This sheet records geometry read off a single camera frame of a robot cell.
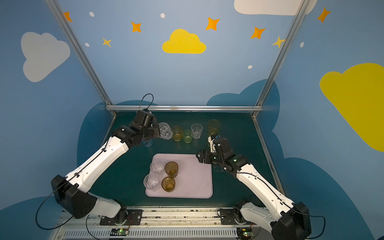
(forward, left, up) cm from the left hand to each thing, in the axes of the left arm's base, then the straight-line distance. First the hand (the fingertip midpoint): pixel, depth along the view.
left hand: (160, 129), depth 79 cm
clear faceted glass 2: (-19, +6, -25) cm, 32 cm away
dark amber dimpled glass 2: (-21, -4, -24) cm, 32 cm away
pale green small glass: (+13, -14, -22) cm, 29 cm away
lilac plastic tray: (-17, -19, -26) cm, 37 cm away
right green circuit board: (-43, -44, -26) cm, 67 cm away
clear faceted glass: (+4, -1, -6) cm, 7 cm away
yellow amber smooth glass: (+16, -7, -23) cm, 29 cm away
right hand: (-10, -24, -8) cm, 27 cm away
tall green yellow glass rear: (+13, -32, -13) cm, 36 cm away
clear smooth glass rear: (+19, -21, -22) cm, 35 cm away
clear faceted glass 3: (-12, +3, -22) cm, 26 cm away
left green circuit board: (-43, +17, -25) cm, 53 cm away
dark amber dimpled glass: (-15, -6, -18) cm, 24 cm away
